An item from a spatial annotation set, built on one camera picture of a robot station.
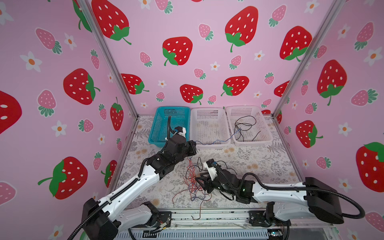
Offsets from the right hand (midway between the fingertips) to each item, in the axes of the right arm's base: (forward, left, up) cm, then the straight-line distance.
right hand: (195, 177), depth 73 cm
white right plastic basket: (+52, -34, -14) cm, 63 cm away
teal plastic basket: (+53, +21, -11) cm, 59 cm away
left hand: (+14, 0, +11) cm, 18 cm away
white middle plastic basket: (+45, -4, -12) cm, 47 cm away
